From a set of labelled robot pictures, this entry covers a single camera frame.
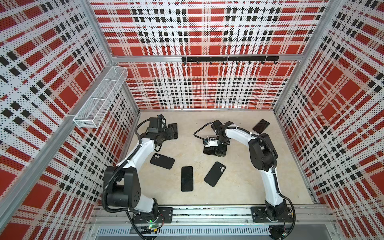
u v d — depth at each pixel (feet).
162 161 3.07
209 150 3.52
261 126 3.73
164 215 2.42
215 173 2.91
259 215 2.41
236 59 2.89
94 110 3.13
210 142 2.95
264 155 1.85
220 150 2.89
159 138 2.19
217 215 2.46
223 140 2.77
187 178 2.80
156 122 2.23
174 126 3.76
